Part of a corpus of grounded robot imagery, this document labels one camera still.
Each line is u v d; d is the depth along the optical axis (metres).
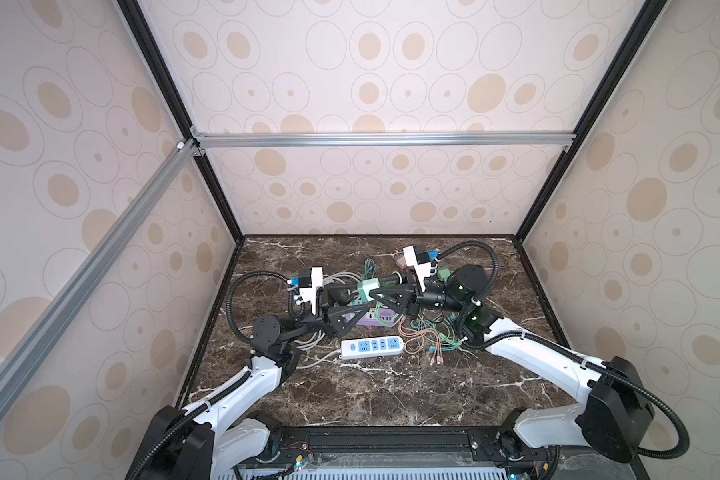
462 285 0.54
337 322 0.57
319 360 0.87
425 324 0.94
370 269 1.08
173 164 0.80
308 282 0.56
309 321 0.58
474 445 0.73
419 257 0.56
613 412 0.40
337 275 1.07
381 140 0.91
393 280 0.61
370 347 0.87
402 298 0.58
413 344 0.91
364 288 0.60
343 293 0.64
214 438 0.42
